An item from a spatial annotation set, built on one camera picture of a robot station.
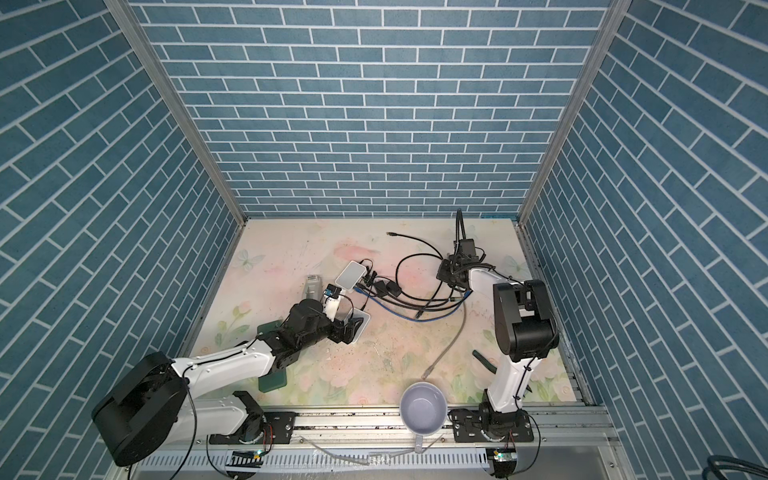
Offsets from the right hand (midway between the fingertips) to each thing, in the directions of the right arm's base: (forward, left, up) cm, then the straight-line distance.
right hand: (441, 268), depth 101 cm
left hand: (-21, +26, +4) cm, 34 cm away
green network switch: (-39, +44, -2) cm, 59 cm away
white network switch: (-4, +31, -2) cm, 31 cm away
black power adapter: (-9, +20, -1) cm, 22 cm away
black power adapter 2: (-7, +16, -3) cm, 18 cm away
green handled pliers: (-29, -13, -4) cm, 32 cm away
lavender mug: (-43, +4, -5) cm, 43 cm away
